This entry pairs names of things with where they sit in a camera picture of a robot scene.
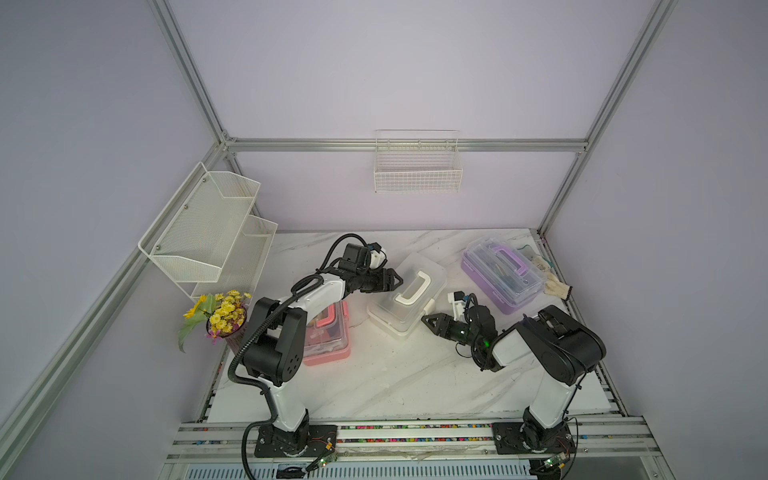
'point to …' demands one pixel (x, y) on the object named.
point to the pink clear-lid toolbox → (328, 335)
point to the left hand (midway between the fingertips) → (394, 286)
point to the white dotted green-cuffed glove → (542, 263)
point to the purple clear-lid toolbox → (505, 276)
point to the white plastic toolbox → (401, 309)
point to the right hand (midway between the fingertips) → (426, 323)
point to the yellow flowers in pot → (225, 314)
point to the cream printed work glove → (555, 287)
